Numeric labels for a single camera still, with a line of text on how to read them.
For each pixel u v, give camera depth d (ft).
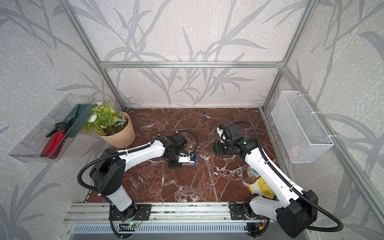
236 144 1.83
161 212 2.47
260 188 2.66
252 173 2.64
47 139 2.10
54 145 1.89
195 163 2.67
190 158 2.52
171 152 2.12
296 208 1.22
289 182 1.35
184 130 3.55
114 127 3.02
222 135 2.23
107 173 1.49
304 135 1.99
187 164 2.69
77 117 2.37
